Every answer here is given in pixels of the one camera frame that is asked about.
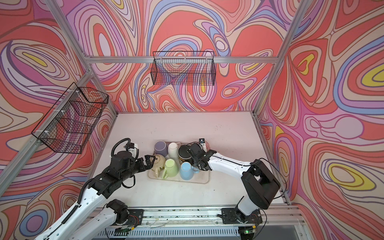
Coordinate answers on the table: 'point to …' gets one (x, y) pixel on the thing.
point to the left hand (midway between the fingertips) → (151, 158)
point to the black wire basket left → (67, 126)
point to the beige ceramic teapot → (159, 162)
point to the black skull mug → (183, 155)
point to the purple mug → (160, 148)
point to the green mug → (171, 169)
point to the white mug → (172, 149)
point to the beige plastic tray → (201, 177)
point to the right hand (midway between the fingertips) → (203, 160)
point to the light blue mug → (186, 170)
